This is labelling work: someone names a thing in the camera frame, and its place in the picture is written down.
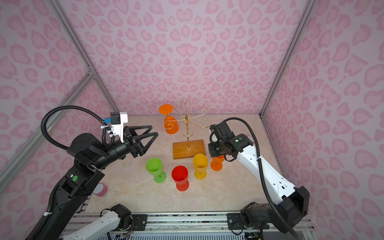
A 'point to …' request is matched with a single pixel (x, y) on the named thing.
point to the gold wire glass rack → (187, 130)
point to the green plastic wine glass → (154, 165)
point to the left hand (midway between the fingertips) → (153, 132)
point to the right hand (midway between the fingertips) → (213, 148)
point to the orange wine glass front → (216, 164)
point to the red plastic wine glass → (180, 174)
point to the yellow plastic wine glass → (200, 163)
